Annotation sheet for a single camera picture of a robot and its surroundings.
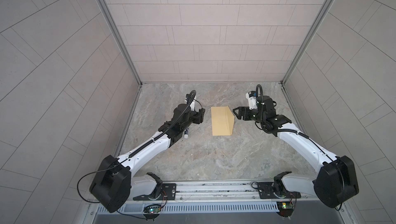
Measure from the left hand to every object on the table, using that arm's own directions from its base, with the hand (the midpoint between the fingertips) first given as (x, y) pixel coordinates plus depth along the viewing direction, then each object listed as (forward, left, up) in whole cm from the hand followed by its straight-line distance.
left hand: (204, 107), depth 80 cm
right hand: (0, -18, -3) cm, 18 cm away
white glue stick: (-7, +10, -17) cm, 22 cm away
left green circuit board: (-43, +22, -16) cm, 51 cm away
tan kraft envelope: (+3, -12, -20) cm, 23 cm away
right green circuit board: (-42, -37, -19) cm, 59 cm away
